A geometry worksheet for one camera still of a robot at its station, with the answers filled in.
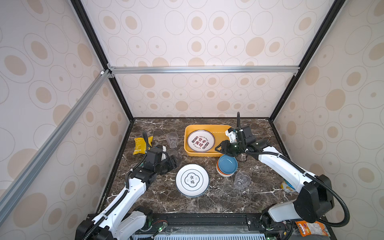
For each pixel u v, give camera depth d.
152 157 0.60
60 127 0.59
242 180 0.87
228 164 0.87
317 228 0.70
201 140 1.06
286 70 0.92
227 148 0.71
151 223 0.66
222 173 0.84
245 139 0.63
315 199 0.41
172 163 0.70
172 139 1.05
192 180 0.85
